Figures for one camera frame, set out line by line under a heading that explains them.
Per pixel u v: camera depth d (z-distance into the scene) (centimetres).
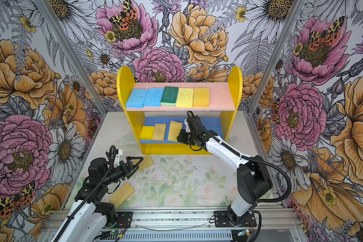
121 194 78
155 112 126
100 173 60
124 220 73
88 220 54
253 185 45
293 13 73
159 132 89
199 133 66
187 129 77
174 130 87
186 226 73
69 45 85
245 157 48
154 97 70
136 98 70
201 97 69
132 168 67
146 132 88
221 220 74
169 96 70
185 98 70
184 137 76
